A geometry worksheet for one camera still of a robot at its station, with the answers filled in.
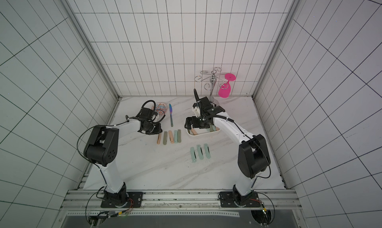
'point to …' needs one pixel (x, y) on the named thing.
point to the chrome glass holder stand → (213, 81)
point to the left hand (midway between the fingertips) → (160, 132)
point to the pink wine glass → (225, 89)
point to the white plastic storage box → (198, 133)
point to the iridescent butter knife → (170, 111)
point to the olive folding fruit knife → (179, 136)
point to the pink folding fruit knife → (171, 137)
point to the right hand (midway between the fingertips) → (193, 122)
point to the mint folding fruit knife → (207, 151)
